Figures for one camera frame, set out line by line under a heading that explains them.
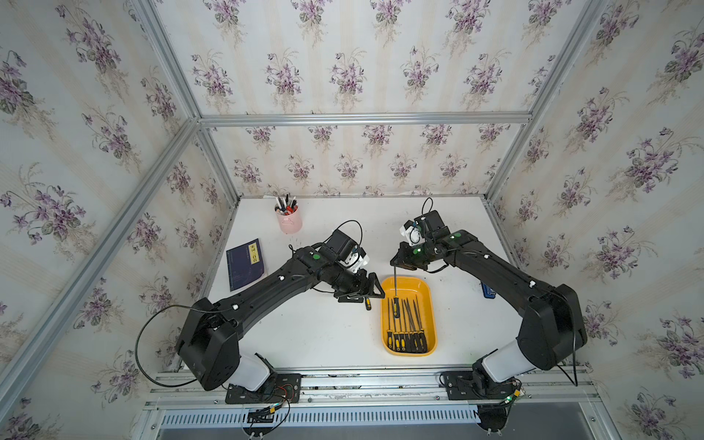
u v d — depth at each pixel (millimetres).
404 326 839
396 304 753
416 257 717
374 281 678
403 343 799
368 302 882
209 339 405
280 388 730
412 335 811
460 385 730
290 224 1037
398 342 800
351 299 695
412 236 769
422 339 797
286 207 1041
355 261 661
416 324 839
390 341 800
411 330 827
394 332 827
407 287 897
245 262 981
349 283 672
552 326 420
